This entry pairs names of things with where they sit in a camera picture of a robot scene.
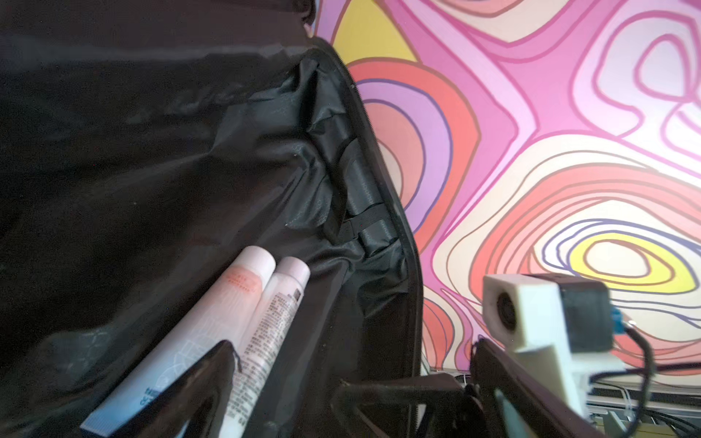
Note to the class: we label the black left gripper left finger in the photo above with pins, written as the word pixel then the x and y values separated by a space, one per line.
pixel 193 406

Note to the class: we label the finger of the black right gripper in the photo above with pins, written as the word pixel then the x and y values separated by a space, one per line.
pixel 451 409

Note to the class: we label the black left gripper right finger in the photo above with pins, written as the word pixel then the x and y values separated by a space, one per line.
pixel 510 396

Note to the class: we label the white cosmetic tube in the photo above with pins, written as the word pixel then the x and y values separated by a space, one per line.
pixel 263 340

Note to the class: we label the pink blue cosmetic tube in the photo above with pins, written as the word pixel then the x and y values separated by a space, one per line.
pixel 223 312

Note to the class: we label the black open suitcase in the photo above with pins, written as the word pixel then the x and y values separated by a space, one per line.
pixel 144 144

